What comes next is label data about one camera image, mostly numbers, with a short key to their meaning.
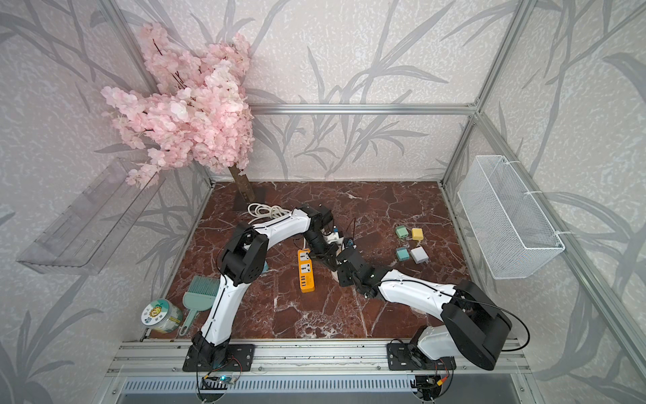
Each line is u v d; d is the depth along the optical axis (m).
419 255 0.94
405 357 0.74
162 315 0.74
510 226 0.61
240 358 0.73
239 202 1.11
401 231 1.02
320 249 0.84
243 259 0.58
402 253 0.94
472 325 0.42
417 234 1.00
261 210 1.08
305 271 0.89
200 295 0.86
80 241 0.64
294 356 0.75
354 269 0.65
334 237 0.90
